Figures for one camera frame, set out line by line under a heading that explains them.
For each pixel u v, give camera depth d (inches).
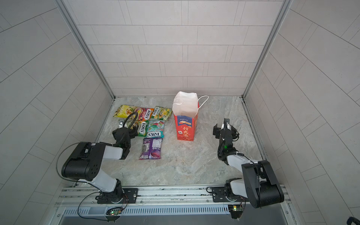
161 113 40.1
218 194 28.0
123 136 26.6
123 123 30.3
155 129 36.7
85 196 27.9
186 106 36.2
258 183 16.4
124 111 40.1
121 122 30.3
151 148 33.3
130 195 27.9
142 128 36.7
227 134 25.3
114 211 25.3
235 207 27.3
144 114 40.3
